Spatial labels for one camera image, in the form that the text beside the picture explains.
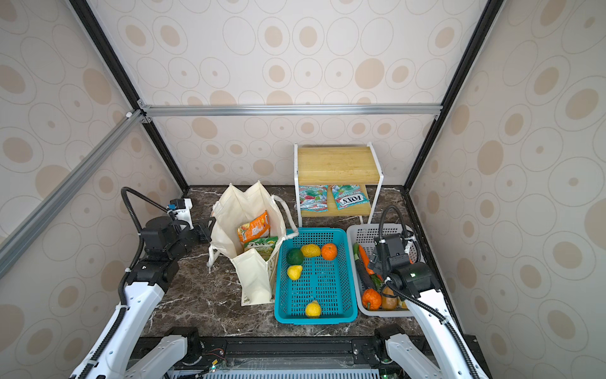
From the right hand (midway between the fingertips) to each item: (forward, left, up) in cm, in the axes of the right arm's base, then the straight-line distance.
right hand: (392, 262), depth 75 cm
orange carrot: (+9, +4, -15) cm, 18 cm away
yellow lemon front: (-11, +25, -12) cm, 30 cm away
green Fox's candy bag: (+28, +11, +1) cm, 30 cm away
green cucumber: (0, +6, -13) cm, 15 cm away
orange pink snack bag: (+19, +46, -6) cm, 50 cm away
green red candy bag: (+26, +25, +2) cm, 36 cm away
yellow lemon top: (+11, +26, -12) cm, 31 cm away
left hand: (+11, +54, +12) cm, 57 cm away
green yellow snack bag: (+10, +43, -5) cm, 44 cm away
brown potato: (-9, 0, -12) cm, 15 cm away
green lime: (+8, +32, -10) cm, 35 cm away
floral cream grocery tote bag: (+18, +55, +5) cm, 58 cm away
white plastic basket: (+18, +6, -10) cm, 22 cm away
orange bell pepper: (-8, +6, -10) cm, 14 cm away
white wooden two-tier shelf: (+29, +16, +16) cm, 37 cm away
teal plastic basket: (0, +19, -16) cm, 25 cm away
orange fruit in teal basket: (+11, +19, -12) cm, 25 cm away
